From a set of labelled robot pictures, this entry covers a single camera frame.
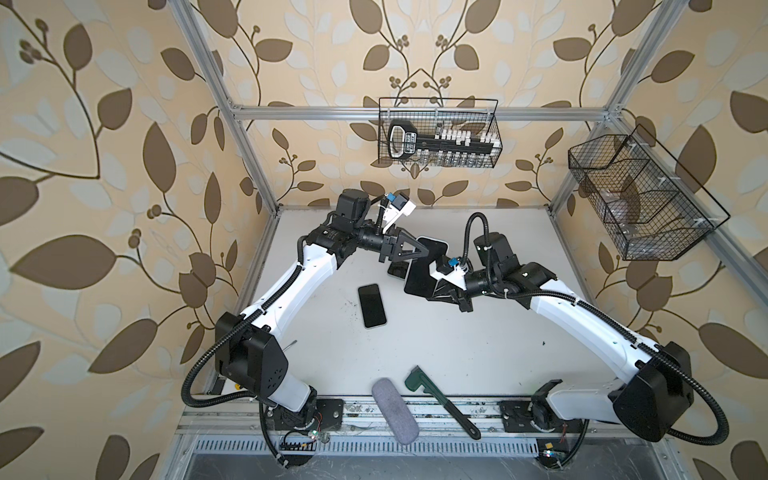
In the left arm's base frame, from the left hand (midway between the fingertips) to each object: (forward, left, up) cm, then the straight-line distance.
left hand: (429, 254), depth 63 cm
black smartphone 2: (-2, +2, -6) cm, 7 cm away
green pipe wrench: (-16, +1, -35) cm, 39 cm away
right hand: (-2, -2, -13) cm, 14 cm away
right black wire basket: (+16, -55, 0) cm, 58 cm away
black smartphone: (+5, +15, -35) cm, 39 cm away
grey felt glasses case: (-25, +6, -31) cm, 41 cm away
